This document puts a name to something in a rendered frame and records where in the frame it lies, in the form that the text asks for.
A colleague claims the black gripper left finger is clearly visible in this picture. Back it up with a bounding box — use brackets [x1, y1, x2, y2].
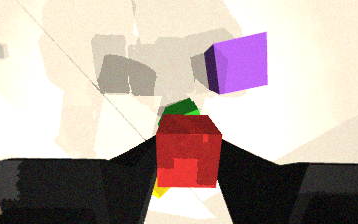
[0, 135, 157, 224]

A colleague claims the purple block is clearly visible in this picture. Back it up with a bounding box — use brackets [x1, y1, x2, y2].
[204, 32, 268, 95]

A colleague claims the red block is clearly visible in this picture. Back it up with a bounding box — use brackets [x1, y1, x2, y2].
[156, 114, 222, 188]

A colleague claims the green block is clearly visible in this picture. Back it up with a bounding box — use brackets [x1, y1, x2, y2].
[164, 98, 192, 112]
[158, 101, 200, 127]

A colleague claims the yellow block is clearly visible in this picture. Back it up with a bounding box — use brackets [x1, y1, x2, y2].
[152, 179, 170, 198]

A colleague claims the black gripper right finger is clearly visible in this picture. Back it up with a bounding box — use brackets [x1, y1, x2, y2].
[217, 139, 358, 224]

